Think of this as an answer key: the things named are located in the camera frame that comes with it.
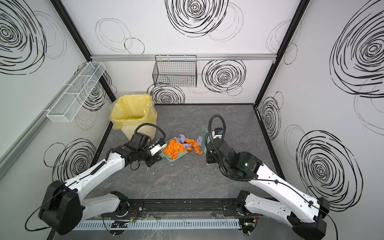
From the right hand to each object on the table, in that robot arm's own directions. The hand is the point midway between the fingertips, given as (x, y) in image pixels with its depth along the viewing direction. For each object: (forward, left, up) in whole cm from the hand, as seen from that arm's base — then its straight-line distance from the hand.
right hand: (205, 151), depth 69 cm
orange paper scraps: (+16, +6, -21) cm, 27 cm away
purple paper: (+19, +14, -19) cm, 30 cm away
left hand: (+5, +24, -14) cm, 29 cm away
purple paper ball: (+19, +2, -21) cm, 29 cm away
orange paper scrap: (+8, +17, -13) cm, 23 cm away
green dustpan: (+4, +20, -14) cm, 25 cm away
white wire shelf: (+17, +68, +11) cm, 71 cm away
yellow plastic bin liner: (+34, +47, -9) cm, 59 cm away
